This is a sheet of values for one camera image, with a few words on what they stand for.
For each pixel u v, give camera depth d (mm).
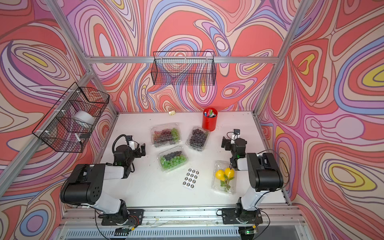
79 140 729
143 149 870
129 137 807
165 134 985
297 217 747
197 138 974
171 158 898
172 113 1183
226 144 866
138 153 850
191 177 863
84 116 743
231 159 779
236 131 841
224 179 826
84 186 452
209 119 1010
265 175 473
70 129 760
